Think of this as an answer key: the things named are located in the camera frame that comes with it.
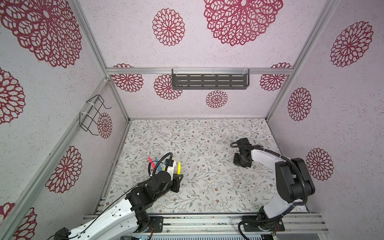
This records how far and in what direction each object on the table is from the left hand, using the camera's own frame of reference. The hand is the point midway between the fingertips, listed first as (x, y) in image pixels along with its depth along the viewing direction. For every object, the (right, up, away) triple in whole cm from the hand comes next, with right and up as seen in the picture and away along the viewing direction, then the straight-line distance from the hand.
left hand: (181, 178), depth 76 cm
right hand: (+34, +6, +19) cm, 40 cm away
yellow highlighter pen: (-1, +6, -3) cm, 7 cm away
